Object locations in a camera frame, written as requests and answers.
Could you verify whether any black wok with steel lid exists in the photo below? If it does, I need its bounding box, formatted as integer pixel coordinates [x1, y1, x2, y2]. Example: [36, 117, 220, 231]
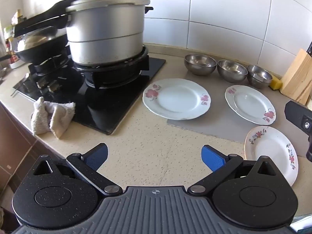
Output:
[0, 26, 71, 64]

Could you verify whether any white tray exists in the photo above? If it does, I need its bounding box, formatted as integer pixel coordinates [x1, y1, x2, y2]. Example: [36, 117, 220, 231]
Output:
[9, 61, 28, 69]

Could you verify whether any white dish cloth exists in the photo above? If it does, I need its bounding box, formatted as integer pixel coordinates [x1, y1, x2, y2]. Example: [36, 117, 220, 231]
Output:
[30, 97, 76, 139]

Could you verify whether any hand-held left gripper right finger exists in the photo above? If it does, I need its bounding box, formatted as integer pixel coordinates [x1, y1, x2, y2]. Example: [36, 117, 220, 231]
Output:
[189, 145, 277, 197]

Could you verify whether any wooden knife block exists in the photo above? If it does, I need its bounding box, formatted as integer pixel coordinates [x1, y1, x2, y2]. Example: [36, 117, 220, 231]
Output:
[279, 48, 312, 106]

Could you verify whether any yellow sponge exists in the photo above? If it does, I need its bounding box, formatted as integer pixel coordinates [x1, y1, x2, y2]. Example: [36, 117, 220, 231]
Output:
[269, 74, 283, 91]

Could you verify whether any aluminium pressure cooker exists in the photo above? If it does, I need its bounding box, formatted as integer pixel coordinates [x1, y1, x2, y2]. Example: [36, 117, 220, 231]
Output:
[12, 0, 154, 66]

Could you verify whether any brown kitchen cabinet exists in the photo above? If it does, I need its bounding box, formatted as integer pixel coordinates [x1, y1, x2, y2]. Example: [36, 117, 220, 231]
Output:
[0, 101, 66, 225]

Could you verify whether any stainless steel bowl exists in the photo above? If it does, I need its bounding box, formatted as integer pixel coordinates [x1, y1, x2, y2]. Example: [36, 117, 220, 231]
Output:
[247, 65, 273, 89]
[217, 59, 248, 83]
[184, 53, 217, 76]

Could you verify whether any gold-rimmed small-flowered white plate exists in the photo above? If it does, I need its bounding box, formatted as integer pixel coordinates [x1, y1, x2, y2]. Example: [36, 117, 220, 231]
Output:
[244, 126, 299, 187]

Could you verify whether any grey counter mat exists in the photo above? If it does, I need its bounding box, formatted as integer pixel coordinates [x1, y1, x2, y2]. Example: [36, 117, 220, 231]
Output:
[166, 61, 290, 144]

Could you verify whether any yellow-labelled bottle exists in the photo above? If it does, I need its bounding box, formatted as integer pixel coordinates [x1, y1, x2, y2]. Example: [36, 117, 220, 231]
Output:
[11, 9, 27, 25]

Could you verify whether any black glass gas stove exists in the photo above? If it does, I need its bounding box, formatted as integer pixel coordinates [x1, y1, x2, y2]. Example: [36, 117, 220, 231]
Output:
[12, 45, 166, 135]

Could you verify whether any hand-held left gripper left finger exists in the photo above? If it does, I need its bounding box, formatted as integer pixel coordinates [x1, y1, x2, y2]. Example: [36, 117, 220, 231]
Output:
[33, 143, 122, 197]

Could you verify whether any large red-flowered white plate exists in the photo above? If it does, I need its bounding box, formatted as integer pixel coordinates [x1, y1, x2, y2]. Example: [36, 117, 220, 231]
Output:
[142, 78, 211, 121]

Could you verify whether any medium red-flowered white plate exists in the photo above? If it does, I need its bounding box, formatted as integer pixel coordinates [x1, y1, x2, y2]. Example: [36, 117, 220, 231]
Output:
[224, 85, 276, 125]

